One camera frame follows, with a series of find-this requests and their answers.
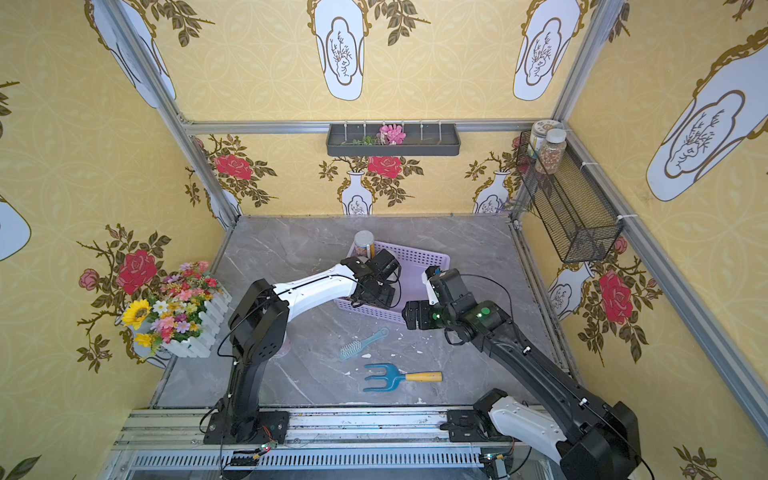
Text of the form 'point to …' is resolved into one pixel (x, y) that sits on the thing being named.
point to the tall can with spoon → (364, 244)
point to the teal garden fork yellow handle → (393, 376)
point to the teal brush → (356, 346)
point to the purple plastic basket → (412, 265)
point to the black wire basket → (579, 219)
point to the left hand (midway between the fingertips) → (369, 291)
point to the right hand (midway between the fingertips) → (421, 307)
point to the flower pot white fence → (179, 315)
